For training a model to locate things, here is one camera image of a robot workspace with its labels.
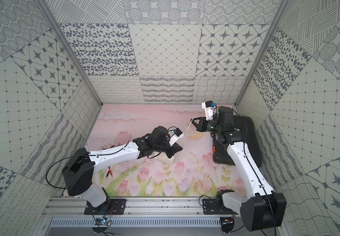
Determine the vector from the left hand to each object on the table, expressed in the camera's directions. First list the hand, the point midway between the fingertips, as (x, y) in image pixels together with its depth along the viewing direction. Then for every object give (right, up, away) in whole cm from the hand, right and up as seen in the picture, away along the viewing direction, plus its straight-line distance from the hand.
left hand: (181, 145), depth 80 cm
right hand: (+6, +14, -5) cm, 16 cm away
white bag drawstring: (+2, +8, -6) cm, 10 cm away
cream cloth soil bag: (-10, -6, -2) cm, 12 cm away
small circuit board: (-39, -35, -10) cm, 53 cm away
